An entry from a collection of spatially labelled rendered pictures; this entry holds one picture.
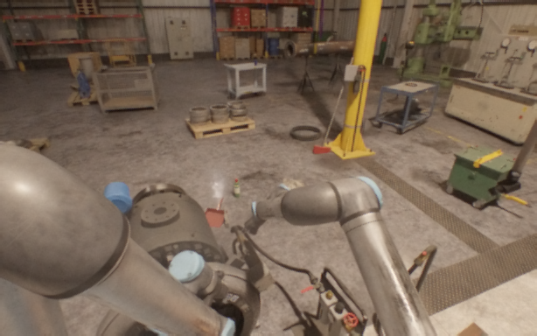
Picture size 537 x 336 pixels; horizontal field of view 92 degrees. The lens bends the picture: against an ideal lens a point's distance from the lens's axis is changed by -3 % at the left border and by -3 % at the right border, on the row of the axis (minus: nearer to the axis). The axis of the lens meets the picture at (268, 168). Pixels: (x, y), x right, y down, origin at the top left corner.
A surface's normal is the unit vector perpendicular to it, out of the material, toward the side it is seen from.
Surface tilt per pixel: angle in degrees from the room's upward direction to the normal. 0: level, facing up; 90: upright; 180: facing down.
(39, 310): 92
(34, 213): 52
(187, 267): 19
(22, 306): 89
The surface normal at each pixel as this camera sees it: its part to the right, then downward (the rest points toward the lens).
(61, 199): 0.69, -0.50
